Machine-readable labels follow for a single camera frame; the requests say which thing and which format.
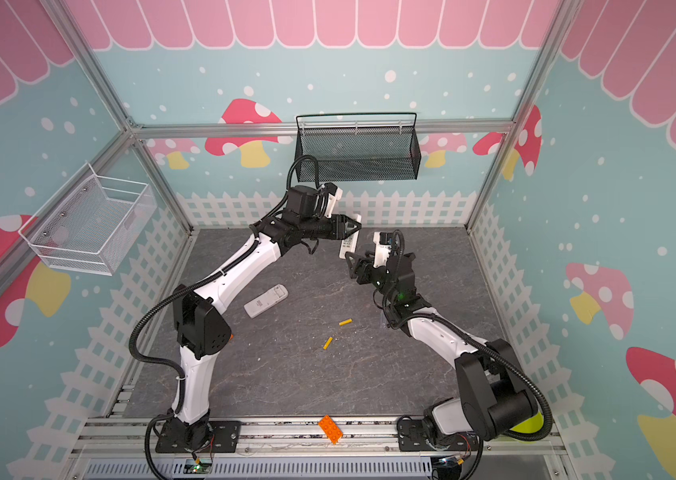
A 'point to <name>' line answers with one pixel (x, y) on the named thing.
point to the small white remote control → (349, 244)
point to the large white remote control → (265, 301)
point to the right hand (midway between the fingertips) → (354, 252)
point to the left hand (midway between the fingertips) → (354, 230)
